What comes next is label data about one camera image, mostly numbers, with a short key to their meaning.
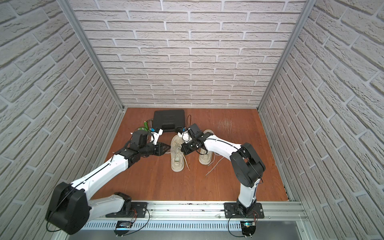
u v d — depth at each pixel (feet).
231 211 2.40
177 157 2.83
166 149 2.62
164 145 2.60
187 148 2.56
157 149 2.34
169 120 3.52
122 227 2.32
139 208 2.40
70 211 1.30
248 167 1.55
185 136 2.65
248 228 2.32
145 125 3.50
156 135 2.47
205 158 2.81
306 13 2.32
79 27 2.51
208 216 2.40
